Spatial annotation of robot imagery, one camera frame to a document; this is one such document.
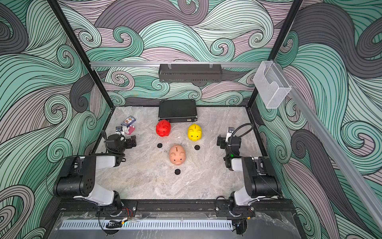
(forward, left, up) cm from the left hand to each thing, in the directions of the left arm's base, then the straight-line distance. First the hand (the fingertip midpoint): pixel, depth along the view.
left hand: (127, 135), depth 94 cm
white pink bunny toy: (+7, +2, -4) cm, 9 cm away
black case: (+25, -29, -3) cm, 38 cm away
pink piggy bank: (-14, -33, +2) cm, 37 cm away
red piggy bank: (+4, -23, +2) cm, 24 cm away
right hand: (0, -65, +1) cm, 65 cm away
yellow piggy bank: (+1, -44, +2) cm, 44 cm away
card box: (+17, +5, -6) cm, 18 cm away
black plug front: (-21, -34, -7) cm, 40 cm away
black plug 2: (-4, -46, -8) cm, 47 cm away
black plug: (-3, -21, -8) cm, 22 cm away
